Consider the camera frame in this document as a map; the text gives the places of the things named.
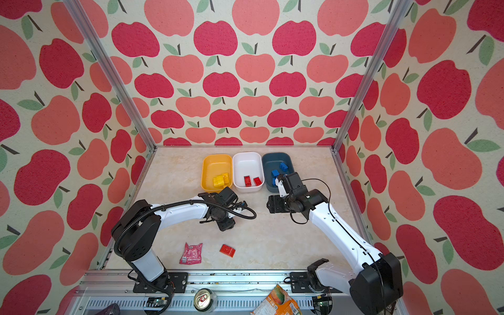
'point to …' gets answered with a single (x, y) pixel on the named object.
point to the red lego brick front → (227, 250)
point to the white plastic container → (245, 164)
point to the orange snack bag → (277, 302)
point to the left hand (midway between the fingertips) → (233, 223)
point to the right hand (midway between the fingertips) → (278, 203)
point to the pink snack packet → (191, 254)
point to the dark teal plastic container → (272, 161)
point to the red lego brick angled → (257, 181)
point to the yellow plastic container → (213, 165)
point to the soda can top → (203, 300)
